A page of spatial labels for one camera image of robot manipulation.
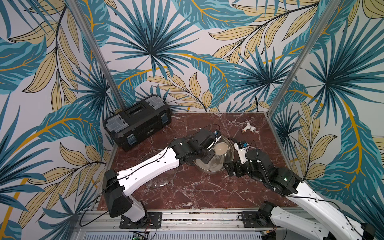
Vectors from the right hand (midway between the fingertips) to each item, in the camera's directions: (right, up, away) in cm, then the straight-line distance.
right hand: (231, 160), depth 71 cm
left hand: (-11, +3, +1) cm, 11 cm away
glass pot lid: (-36, -15, +15) cm, 41 cm away
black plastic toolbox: (-55, +18, +20) cm, 61 cm away
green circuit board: (-45, -37, 0) cm, 59 cm away
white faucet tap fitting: (+25, +15, +37) cm, 47 cm away
